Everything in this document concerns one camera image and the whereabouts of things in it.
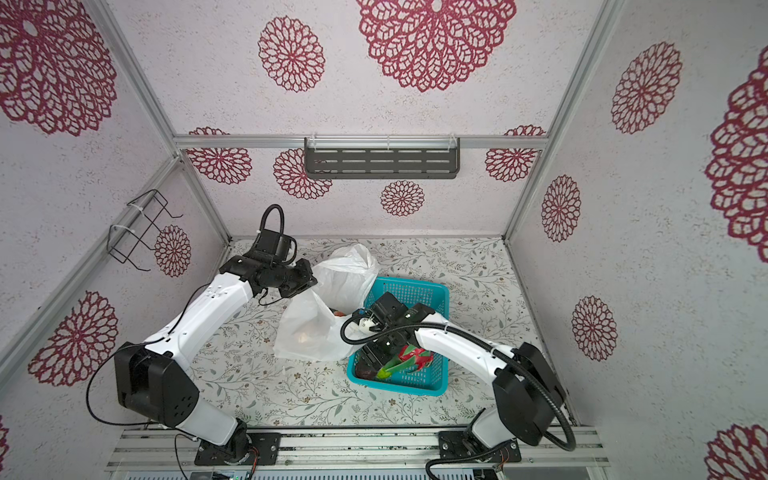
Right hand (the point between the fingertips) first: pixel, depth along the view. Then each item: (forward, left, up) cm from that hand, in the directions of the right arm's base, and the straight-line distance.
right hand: (367, 354), depth 79 cm
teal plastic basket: (-3, -18, -10) cm, 21 cm away
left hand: (+16, +14, +9) cm, 23 cm away
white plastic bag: (+14, +19, -7) cm, 25 cm away
